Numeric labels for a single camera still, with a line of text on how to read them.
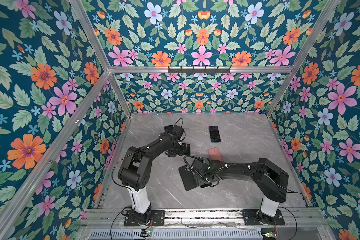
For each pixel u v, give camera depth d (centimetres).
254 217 72
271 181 46
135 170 49
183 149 84
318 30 75
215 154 98
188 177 83
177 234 73
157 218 73
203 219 75
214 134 108
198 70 90
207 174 63
